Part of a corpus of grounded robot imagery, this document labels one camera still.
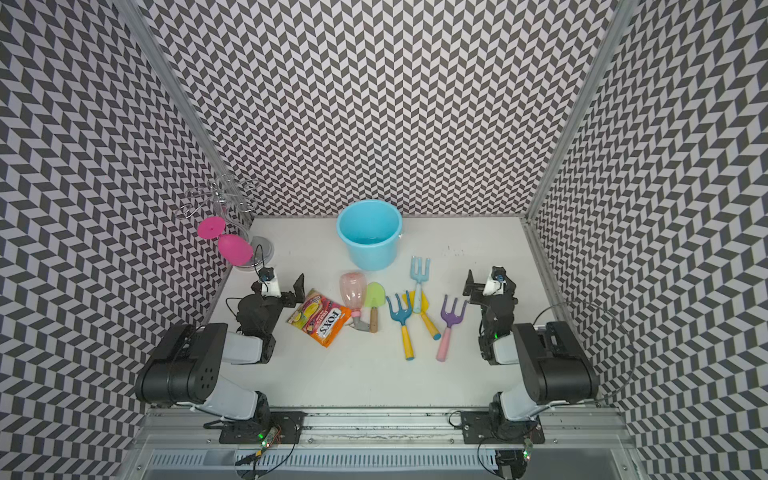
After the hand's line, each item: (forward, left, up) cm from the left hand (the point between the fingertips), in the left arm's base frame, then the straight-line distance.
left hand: (288, 275), depth 91 cm
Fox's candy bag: (-11, -10, -7) cm, 16 cm away
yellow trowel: (-7, -42, -9) cm, 43 cm away
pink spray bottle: (-2, -20, -3) cm, 20 cm away
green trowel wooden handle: (-2, -26, -10) cm, 28 cm away
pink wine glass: (+6, +17, +6) cm, 19 cm away
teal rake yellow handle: (-9, -35, -10) cm, 37 cm away
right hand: (-1, -60, 0) cm, 60 cm away
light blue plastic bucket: (+25, -23, -7) cm, 35 cm away
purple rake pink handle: (-10, -50, -10) cm, 52 cm away
